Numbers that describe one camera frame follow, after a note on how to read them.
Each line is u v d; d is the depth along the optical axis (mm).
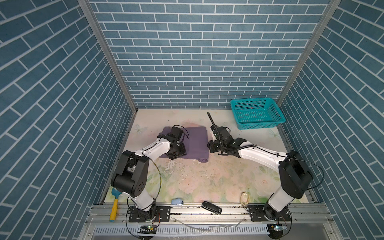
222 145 675
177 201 751
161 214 732
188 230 770
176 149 787
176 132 741
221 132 669
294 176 462
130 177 452
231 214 753
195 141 990
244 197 789
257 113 1195
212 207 737
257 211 739
